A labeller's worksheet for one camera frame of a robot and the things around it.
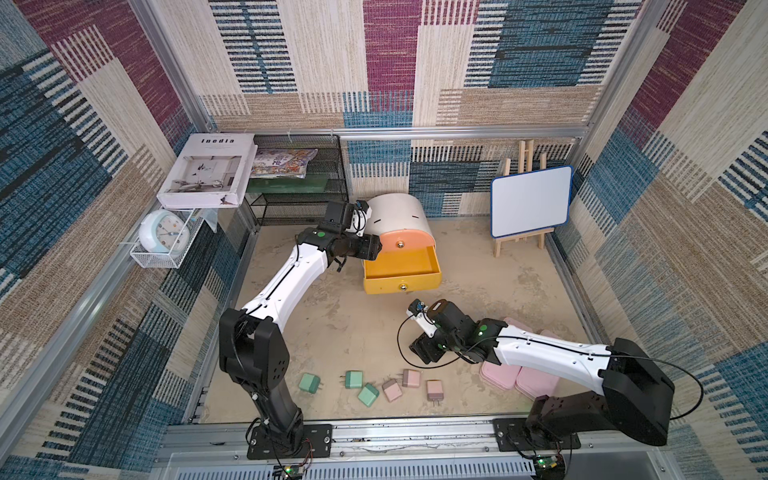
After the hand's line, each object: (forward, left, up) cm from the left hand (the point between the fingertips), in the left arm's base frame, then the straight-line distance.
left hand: (370, 242), depth 86 cm
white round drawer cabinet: (+14, -9, -1) cm, 16 cm away
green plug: (-32, +17, -20) cm, 41 cm away
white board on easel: (+20, -53, -3) cm, 56 cm away
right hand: (-22, -13, -15) cm, 29 cm away
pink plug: (-34, -6, -21) cm, 40 cm away
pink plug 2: (-31, -11, -20) cm, 39 cm away
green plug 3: (-35, +1, -21) cm, 41 cm away
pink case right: (-33, -43, -19) cm, 58 cm away
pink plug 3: (-34, -17, -21) cm, 43 cm away
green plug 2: (-31, +5, -20) cm, 37 cm away
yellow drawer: (-2, -10, -11) cm, 15 cm away
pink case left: (-31, -34, -20) cm, 50 cm away
